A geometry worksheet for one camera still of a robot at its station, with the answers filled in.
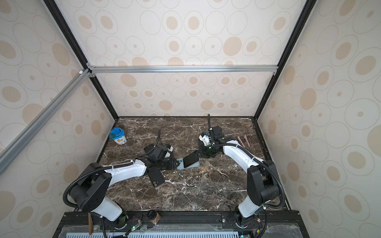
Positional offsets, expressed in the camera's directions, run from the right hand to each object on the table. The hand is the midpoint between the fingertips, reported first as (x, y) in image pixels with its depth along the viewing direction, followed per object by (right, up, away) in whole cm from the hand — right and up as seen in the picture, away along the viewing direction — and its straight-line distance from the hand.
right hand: (197, 154), depth 85 cm
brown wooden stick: (-54, -33, -11) cm, 64 cm away
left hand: (-9, -5, +2) cm, 11 cm away
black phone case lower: (-24, -14, +2) cm, 28 cm away
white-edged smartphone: (-4, -4, +6) cm, 8 cm away
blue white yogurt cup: (-52, +11, +12) cm, 55 cm away
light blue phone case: (-10, -8, +6) cm, 14 cm away
